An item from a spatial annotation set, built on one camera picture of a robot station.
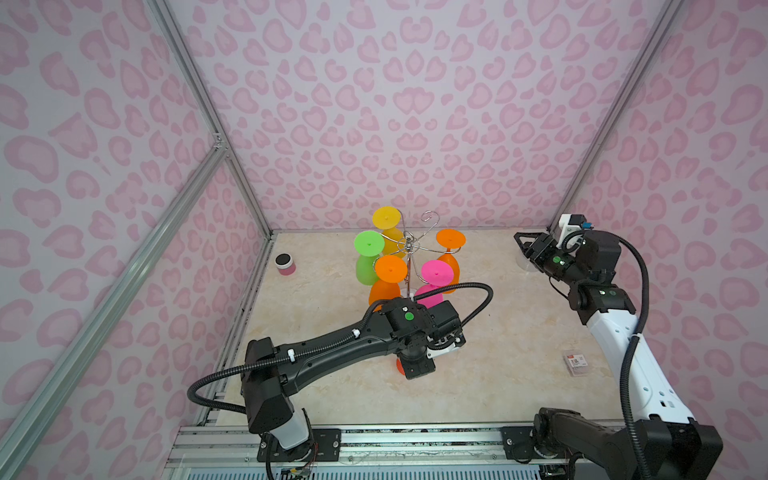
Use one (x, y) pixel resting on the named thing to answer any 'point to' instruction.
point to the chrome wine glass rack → (409, 243)
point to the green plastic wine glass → (367, 245)
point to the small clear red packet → (576, 364)
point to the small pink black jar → (284, 262)
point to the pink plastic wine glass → (436, 274)
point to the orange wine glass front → (390, 270)
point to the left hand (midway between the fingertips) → (420, 357)
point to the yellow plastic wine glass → (389, 218)
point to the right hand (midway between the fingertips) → (521, 236)
